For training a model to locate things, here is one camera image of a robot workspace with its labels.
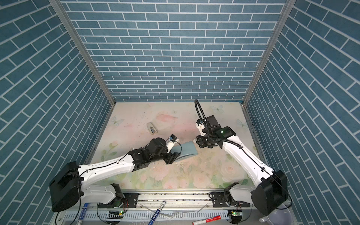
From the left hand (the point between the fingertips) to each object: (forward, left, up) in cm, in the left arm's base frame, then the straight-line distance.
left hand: (177, 151), depth 80 cm
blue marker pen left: (-28, +47, -11) cm, 56 cm away
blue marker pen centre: (-28, +10, -10) cm, 31 cm away
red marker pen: (-31, -19, -11) cm, 38 cm away
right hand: (+5, -12, +5) cm, 14 cm away
